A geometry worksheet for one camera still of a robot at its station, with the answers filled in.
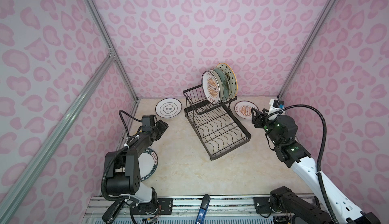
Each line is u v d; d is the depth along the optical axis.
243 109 1.10
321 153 0.49
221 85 0.79
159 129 0.83
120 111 0.75
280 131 0.53
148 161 0.89
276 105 0.59
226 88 0.84
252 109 0.72
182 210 0.73
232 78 0.83
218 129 0.98
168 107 1.14
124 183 0.44
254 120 0.66
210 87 0.88
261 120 0.63
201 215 0.68
